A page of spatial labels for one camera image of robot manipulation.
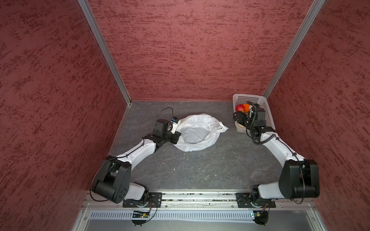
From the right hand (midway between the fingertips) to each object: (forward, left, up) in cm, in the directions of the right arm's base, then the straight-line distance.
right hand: (237, 118), depth 89 cm
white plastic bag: (0, +24, -15) cm, 29 cm away
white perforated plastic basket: (+27, -10, -10) cm, 31 cm away
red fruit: (+17, -8, -9) cm, 21 cm away
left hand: (-9, +37, -6) cm, 39 cm away
